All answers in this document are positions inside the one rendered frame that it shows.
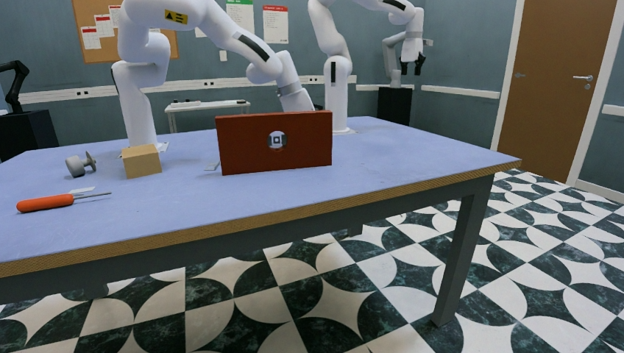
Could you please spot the tan cardboard box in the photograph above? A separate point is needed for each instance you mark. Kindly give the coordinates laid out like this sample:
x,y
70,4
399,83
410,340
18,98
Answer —
x,y
140,161

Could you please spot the orange-handled screwdriver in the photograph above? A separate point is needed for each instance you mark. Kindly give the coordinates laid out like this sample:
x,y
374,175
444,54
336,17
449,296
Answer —
x,y
51,201

